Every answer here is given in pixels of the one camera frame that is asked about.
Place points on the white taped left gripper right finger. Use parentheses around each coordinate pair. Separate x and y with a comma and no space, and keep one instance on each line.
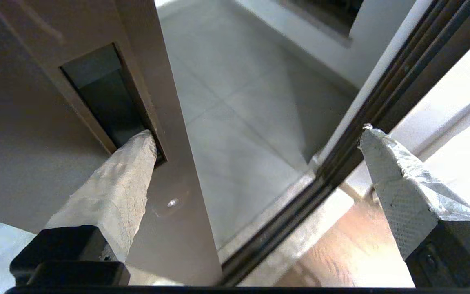
(406,196)

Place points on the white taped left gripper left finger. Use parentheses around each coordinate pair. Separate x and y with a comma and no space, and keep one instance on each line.
(108,196)

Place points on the brown framed sliding glass door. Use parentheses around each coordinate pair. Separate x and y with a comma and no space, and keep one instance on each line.
(35,143)

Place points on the grey stone side window sill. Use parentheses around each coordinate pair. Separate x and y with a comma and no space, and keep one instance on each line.
(312,25)

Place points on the dark door jamb frame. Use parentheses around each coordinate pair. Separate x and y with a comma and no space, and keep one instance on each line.
(382,110)

